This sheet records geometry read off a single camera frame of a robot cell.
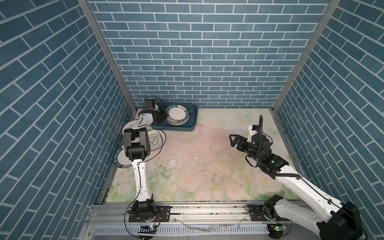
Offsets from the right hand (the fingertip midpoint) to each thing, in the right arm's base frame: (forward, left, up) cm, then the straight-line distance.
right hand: (234, 136), depth 79 cm
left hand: (+25, +43, -10) cm, 50 cm away
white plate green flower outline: (+8, +49, -19) cm, 53 cm away
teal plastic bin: (+36, +27, -16) cm, 48 cm away
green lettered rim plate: (+29, +38, -16) cm, 51 cm away
